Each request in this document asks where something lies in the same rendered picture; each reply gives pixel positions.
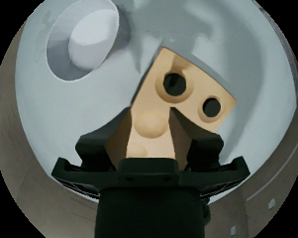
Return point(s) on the light grey round tub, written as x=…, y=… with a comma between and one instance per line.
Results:
x=80, y=40

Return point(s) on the tan tray with round pockets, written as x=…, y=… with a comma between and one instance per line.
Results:
x=150, y=136

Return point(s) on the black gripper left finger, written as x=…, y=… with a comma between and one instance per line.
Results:
x=102, y=149

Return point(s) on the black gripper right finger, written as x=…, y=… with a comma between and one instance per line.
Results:
x=195, y=148

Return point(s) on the black disc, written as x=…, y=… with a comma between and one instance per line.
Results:
x=211, y=107
x=174, y=84

